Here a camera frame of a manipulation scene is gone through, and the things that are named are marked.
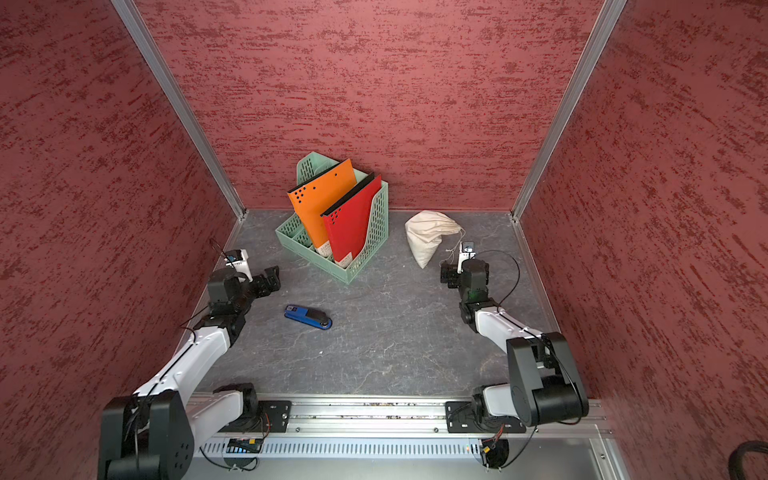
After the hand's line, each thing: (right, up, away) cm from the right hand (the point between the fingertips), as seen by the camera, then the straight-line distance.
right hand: (460, 264), depth 92 cm
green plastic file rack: (-56, +10, +8) cm, 57 cm away
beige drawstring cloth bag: (-10, +11, +8) cm, 17 cm away
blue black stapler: (-47, -15, -4) cm, 49 cm away
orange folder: (-46, +21, -3) cm, 51 cm away
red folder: (-34, +13, -11) cm, 38 cm away
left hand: (-60, -3, -5) cm, 60 cm away
